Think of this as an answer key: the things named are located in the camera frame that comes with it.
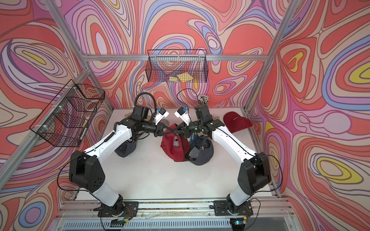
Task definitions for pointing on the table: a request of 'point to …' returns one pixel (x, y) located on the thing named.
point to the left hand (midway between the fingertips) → (172, 132)
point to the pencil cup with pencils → (203, 102)
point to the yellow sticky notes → (182, 77)
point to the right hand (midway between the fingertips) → (175, 134)
